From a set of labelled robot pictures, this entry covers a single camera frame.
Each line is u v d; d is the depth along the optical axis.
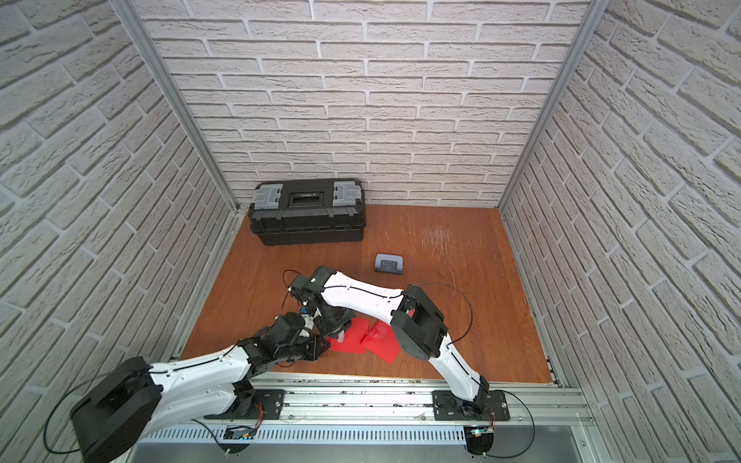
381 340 0.87
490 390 0.67
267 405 0.74
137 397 0.42
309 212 0.95
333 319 0.70
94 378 0.64
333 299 0.59
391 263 1.00
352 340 0.85
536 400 0.76
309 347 0.74
